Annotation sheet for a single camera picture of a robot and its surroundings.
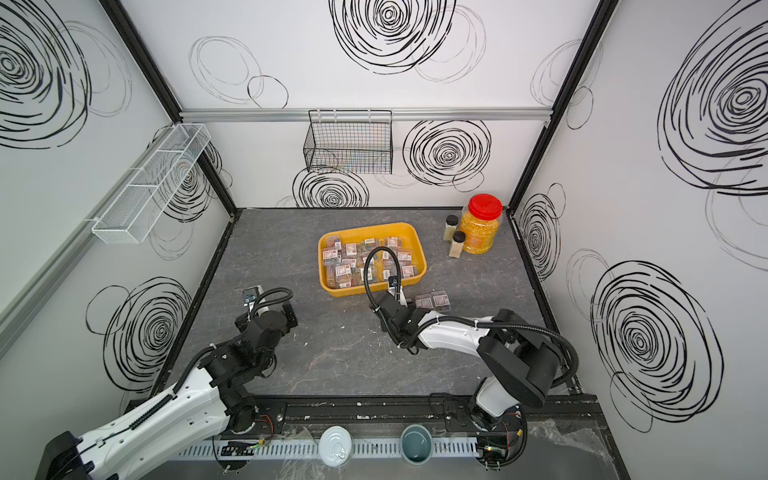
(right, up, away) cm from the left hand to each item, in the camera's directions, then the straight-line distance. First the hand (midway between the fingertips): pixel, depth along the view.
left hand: (275, 306), depth 80 cm
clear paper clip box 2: (+42, -1, +11) cm, 43 cm away
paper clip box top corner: (+11, +17, +23) cm, 31 cm away
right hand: (+32, -4, +9) cm, 34 cm away
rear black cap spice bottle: (+53, +22, +24) cm, 62 cm away
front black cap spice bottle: (+54, +18, +19) cm, 60 cm away
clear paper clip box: (+47, -1, +12) cm, 49 cm away
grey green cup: (+37, -30, -11) cm, 49 cm away
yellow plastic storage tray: (+21, +10, +21) cm, 32 cm away
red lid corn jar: (+61, +24, +19) cm, 68 cm away
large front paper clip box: (+16, +6, +16) cm, 23 cm away
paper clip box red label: (+11, +12, +19) cm, 25 cm away
